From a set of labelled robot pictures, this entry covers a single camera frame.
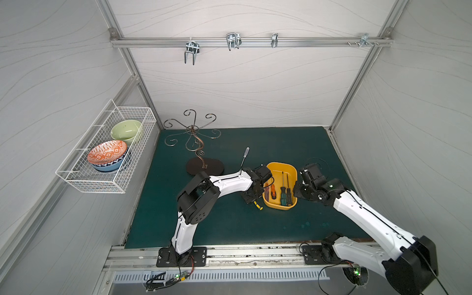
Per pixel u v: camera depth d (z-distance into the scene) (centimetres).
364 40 77
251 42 79
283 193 90
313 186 61
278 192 91
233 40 77
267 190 93
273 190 92
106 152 63
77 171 57
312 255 73
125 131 73
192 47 78
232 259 74
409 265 38
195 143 86
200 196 53
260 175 73
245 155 107
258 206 86
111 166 57
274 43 78
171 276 70
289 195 91
